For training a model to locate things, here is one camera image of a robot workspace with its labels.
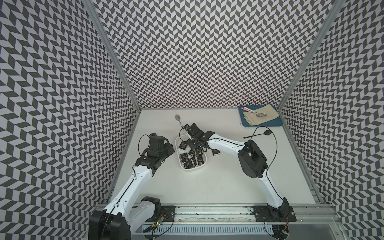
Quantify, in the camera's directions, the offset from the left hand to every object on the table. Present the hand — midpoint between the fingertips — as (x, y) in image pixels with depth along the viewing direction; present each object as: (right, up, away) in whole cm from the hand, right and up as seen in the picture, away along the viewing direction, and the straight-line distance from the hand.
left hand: (170, 148), depth 83 cm
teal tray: (+73, +15, +25) cm, 79 cm away
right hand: (+12, +2, +13) cm, 18 cm away
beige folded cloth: (+56, +16, +26) cm, 64 cm away
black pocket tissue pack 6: (+17, -8, +6) cm, 20 cm away
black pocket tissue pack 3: (+12, -4, +8) cm, 15 cm away
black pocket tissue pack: (+6, 0, +13) cm, 14 cm away
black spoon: (+63, +7, +18) cm, 66 cm away
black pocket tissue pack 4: (+8, -7, +6) cm, 12 cm away
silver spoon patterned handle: (0, +18, +28) cm, 34 cm away
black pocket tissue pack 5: (+11, -10, +3) cm, 15 cm away
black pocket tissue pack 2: (+16, -3, +8) cm, 18 cm away
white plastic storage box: (+11, -8, +5) cm, 14 cm away
